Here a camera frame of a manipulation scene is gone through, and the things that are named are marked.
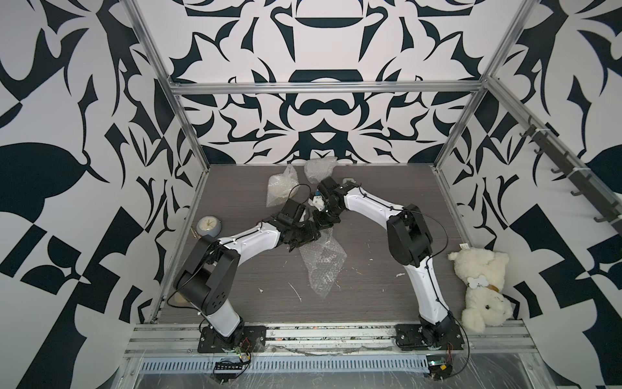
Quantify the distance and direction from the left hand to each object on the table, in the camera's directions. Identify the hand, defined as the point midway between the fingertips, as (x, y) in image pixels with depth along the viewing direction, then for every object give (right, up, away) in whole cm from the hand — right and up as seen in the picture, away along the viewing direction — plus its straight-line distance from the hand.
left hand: (317, 232), depth 90 cm
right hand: (-1, +3, +6) cm, 6 cm away
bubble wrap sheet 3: (+2, -10, 0) cm, 10 cm away
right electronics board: (+35, -36, -19) cm, 54 cm away
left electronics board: (-27, -38, -18) cm, 50 cm away
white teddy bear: (+53, -11, -11) cm, 55 cm away
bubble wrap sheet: (-15, +17, +15) cm, 27 cm away
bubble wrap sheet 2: (+1, +25, +22) cm, 34 cm away
